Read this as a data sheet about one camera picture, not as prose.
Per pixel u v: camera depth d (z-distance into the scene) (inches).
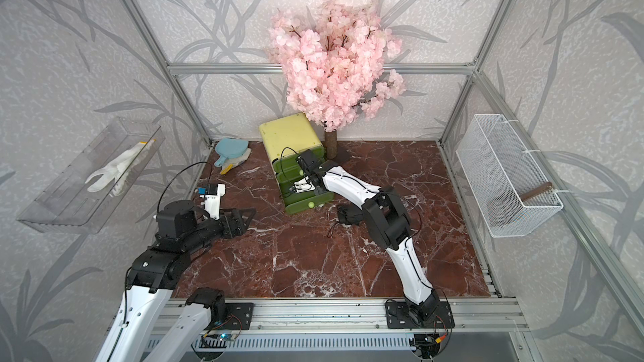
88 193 25.7
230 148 47.1
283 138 36.8
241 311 29.5
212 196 24.2
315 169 28.3
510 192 23.8
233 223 23.9
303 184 34.1
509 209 28.2
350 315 29.6
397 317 28.8
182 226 19.8
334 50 29.8
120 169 25.2
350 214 35.9
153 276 17.9
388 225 21.7
